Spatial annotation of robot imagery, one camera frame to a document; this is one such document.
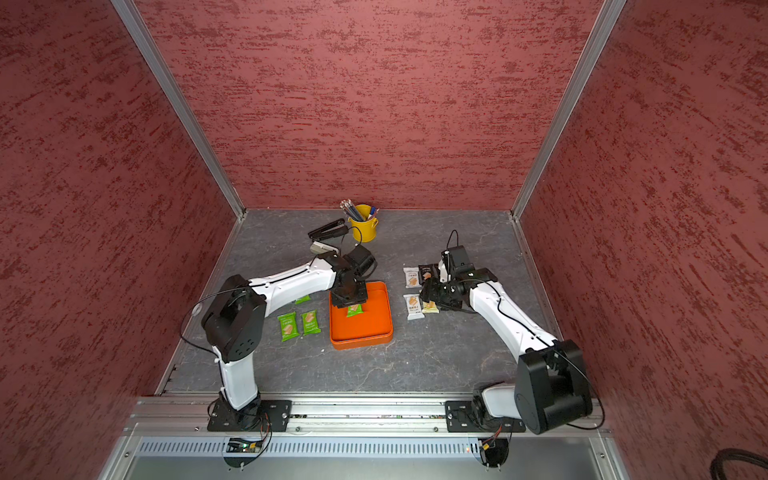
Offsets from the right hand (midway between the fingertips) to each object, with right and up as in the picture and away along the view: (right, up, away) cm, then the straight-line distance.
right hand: (428, 301), depth 85 cm
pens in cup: (-23, +28, +21) cm, 42 cm away
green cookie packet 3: (-29, +6, -25) cm, 39 cm away
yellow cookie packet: (+1, -3, +7) cm, 8 cm away
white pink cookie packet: (-4, +5, +15) cm, 16 cm away
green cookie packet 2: (-36, -8, +5) cm, 37 cm away
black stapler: (-34, +22, +27) cm, 49 cm away
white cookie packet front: (-4, -3, +8) cm, 9 cm away
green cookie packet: (-22, -3, +2) cm, 22 cm away
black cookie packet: (+2, +7, +18) cm, 19 cm away
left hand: (-22, -2, +4) cm, 22 cm away
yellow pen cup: (-22, +22, +27) cm, 41 cm away
